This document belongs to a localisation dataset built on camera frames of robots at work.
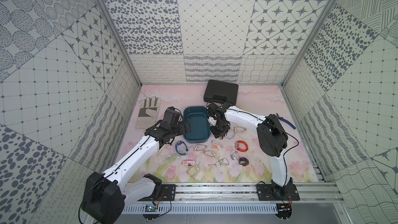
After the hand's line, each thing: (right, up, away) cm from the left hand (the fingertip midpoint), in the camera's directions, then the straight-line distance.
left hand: (187, 126), depth 81 cm
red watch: (+31, -13, +7) cm, 34 cm away
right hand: (+18, -7, +9) cm, 21 cm away
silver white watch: (+25, -7, +13) cm, 29 cm away
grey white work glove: (-29, +5, +22) cm, 37 cm away
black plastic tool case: (+19, +20, +31) cm, 42 cm away
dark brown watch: (+30, -18, -1) cm, 35 cm away
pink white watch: (+1, -19, +1) cm, 19 cm away
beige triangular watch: (+28, -5, +11) cm, 31 cm away
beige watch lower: (+12, -16, +5) cm, 21 cm away
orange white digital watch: (+16, -12, +7) cm, 21 cm away
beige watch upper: (+7, -13, +7) cm, 17 cm away
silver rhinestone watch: (+19, -20, +3) cm, 28 cm away
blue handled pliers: (+63, 0, +19) cm, 66 cm away
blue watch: (-4, -14, +7) cm, 16 cm away
